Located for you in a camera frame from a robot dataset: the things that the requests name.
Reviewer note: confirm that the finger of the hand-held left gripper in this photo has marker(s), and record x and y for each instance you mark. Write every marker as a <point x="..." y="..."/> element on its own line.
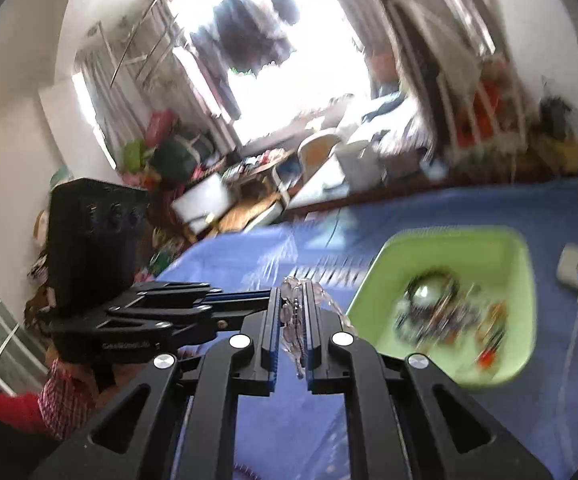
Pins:
<point x="194" y="317"/>
<point x="194" y="292"/>

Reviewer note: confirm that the low wooden table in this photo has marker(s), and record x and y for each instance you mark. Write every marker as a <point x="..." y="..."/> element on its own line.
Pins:
<point x="254" y="195"/>

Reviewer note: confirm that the green plastic basket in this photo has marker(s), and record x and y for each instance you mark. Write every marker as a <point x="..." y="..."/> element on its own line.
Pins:
<point x="494" y="260"/>

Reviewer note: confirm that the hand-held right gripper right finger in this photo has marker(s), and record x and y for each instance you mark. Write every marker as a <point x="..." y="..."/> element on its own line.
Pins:
<point x="311" y="345"/>

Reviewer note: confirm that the person's left forearm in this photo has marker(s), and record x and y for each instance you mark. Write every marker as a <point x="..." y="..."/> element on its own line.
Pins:
<point x="64" y="400"/>

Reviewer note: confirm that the dark green bag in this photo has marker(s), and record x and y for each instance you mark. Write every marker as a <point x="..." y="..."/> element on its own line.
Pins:
<point x="176" y="160"/>

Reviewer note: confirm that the blue printed tablecloth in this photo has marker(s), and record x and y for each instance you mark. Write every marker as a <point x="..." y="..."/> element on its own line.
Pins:
<point x="519" y="410"/>

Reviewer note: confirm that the white box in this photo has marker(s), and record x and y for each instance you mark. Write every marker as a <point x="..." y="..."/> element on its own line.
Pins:
<point x="199" y="202"/>

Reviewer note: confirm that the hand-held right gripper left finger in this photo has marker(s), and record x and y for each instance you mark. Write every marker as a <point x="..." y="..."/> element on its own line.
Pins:
<point x="275" y="345"/>

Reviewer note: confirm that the light curtain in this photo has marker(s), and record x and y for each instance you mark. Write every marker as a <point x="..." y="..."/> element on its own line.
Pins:
<point x="119" y="100"/>

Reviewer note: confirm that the hanging dark clothes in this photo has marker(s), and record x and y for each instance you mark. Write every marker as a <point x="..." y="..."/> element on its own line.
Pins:
<point x="249" y="45"/>

